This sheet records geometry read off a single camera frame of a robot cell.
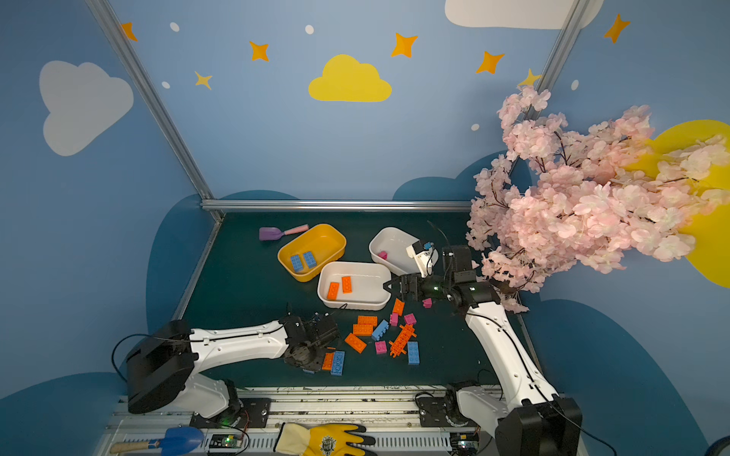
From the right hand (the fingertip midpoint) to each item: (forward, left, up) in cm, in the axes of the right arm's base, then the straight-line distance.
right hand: (398, 281), depth 76 cm
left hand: (-15, +23, -21) cm, 34 cm away
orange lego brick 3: (-17, +19, -16) cm, 30 cm away
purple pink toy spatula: (+33, +51, -21) cm, 64 cm away
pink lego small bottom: (-11, +4, -20) cm, 24 cm away
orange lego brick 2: (+10, +16, -21) cm, 29 cm away
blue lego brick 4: (-6, +4, -20) cm, 22 cm away
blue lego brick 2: (+20, +31, -20) cm, 42 cm away
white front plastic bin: (+12, +13, -23) cm, 29 cm away
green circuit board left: (-36, +43, -22) cm, 60 cm away
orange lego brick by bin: (+4, -2, -22) cm, 23 cm away
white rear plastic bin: (+29, +2, -22) cm, 36 cm away
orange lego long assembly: (-10, -1, -21) cm, 24 cm away
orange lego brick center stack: (-4, +9, -21) cm, 24 cm away
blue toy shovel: (-37, +54, -20) cm, 69 cm away
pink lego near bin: (-2, 0, -20) cm, 20 cm away
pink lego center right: (-1, -6, -21) cm, 21 cm away
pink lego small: (+24, +4, -20) cm, 32 cm away
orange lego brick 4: (-10, +12, -21) cm, 26 cm away
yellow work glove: (-35, +19, -19) cm, 44 cm away
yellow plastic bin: (+29, +26, -21) cm, 44 cm away
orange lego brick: (+8, +21, -22) cm, 31 cm away
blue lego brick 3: (-16, +17, -23) cm, 32 cm away
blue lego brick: (+18, +36, -20) cm, 45 cm away
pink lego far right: (+5, -11, -21) cm, 24 cm away
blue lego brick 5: (-14, -6, -20) cm, 25 cm away
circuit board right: (-33, -19, -23) cm, 45 cm away
